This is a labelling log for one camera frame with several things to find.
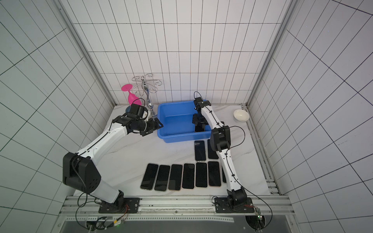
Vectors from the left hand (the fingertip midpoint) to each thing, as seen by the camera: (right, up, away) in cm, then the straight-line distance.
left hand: (157, 130), depth 84 cm
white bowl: (+59, +9, +25) cm, 65 cm away
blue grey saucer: (-30, +14, +30) cm, 44 cm away
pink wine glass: (-20, +22, +14) cm, 33 cm away
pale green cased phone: (+4, -28, -2) cm, 29 cm away
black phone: (+28, 0, +25) cm, 37 cm away
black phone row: (-4, -28, 0) cm, 28 cm away
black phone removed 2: (+19, -27, -2) cm, 33 cm away
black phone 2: (+36, -22, -14) cm, 45 cm away
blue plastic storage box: (+10, +7, +21) cm, 24 cm away
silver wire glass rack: (-9, +30, +11) cm, 33 cm away
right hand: (+24, +4, +24) cm, 34 cm away
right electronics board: (+53, -39, -14) cm, 68 cm away
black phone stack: (+26, -13, +9) cm, 31 cm away
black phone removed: (+11, -27, -2) cm, 29 cm away
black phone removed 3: (+26, -26, -1) cm, 37 cm away
